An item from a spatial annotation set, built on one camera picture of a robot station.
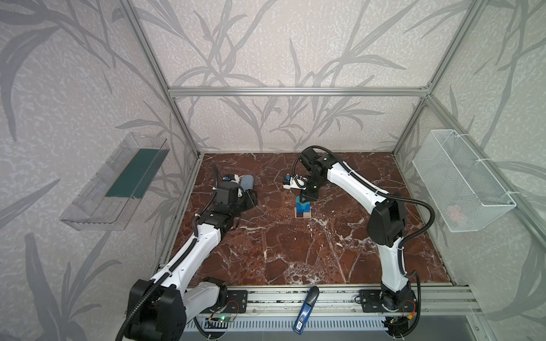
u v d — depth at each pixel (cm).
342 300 76
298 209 92
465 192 63
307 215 94
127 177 71
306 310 69
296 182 77
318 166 65
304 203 86
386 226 52
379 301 73
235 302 72
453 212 74
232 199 63
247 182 105
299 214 94
